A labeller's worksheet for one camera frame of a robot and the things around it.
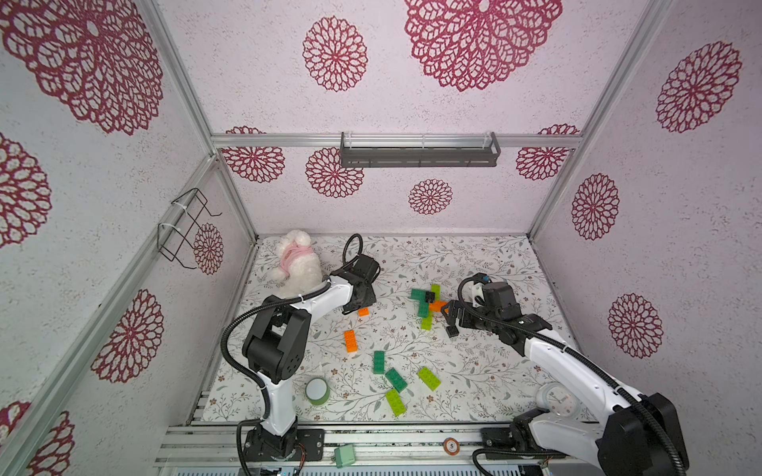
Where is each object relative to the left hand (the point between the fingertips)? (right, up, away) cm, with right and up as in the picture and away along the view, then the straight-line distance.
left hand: (363, 301), depth 96 cm
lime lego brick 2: (+20, -7, -1) cm, 22 cm away
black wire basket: (-47, +29, -14) cm, 57 cm away
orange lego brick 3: (-3, -12, -6) cm, 14 cm away
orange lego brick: (+24, -2, +1) cm, 24 cm away
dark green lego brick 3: (+10, -21, -13) cm, 26 cm away
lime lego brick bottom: (+10, -25, -17) cm, 32 cm away
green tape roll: (-11, -22, -18) cm, 30 cm away
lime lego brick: (+25, +4, +4) cm, 25 cm away
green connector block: (-3, -34, -25) cm, 42 cm away
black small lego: (+22, +1, +1) cm, 22 cm away
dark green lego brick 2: (+5, -17, -10) cm, 20 cm away
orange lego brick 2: (0, -4, -1) cm, 4 cm away
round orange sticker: (+23, -34, -22) cm, 47 cm away
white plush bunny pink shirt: (-22, +10, +4) cm, 25 cm away
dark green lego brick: (+18, +1, +3) cm, 19 cm away
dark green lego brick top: (+19, -2, 0) cm, 19 cm away
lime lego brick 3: (+19, -20, -13) cm, 31 cm away
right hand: (+26, 0, -12) cm, 29 cm away
